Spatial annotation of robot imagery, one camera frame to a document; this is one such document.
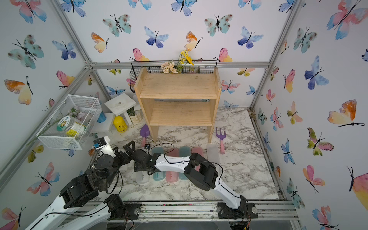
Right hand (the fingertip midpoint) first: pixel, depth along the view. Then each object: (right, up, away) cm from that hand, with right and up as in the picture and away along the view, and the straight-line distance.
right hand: (140, 165), depth 86 cm
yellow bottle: (-17, +25, +10) cm, 32 cm away
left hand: (+1, +15, -19) cm, 24 cm away
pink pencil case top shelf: (+19, -6, -2) cm, 20 cm away
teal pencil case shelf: (+26, +6, +10) cm, 28 cm away
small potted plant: (-9, +30, +19) cm, 37 cm away
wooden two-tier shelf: (+21, +44, +36) cm, 61 cm away
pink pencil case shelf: (+36, +6, +10) cm, 38 cm away
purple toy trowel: (-4, +18, +21) cm, 28 cm away
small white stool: (-16, +36, +5) cm, 39 cm away
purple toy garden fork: (+52, +15, +16) cm, 57 cm away
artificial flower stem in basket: (-30, +31, -11) cm, 45 cm away
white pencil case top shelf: (+2, -5, -3) cm, 7 cm away
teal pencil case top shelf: (+12, -6, -1) cm, 13 cm away
